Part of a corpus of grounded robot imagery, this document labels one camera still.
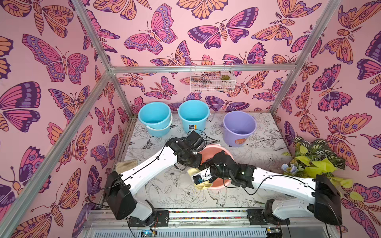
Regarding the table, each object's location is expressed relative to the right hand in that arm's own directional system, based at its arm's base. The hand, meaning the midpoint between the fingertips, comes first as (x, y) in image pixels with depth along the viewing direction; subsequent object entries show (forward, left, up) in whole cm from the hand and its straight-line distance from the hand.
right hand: (198, 160), depth 75 cm
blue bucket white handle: (+24, +23, -5) cm, 34 cm away
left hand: (0, -1, -2) cm, 2 cm away
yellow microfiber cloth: (-12, -3, -1) cm, 12 cm away
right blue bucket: (+42, +3, -10) cm, 44 cm away
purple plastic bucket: (+34, -28, -14) cm, 46 cm away
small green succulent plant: (+50, -17, +16) cm, 55 cm away
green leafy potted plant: (+2, -56, +2) cm, 56 cm away
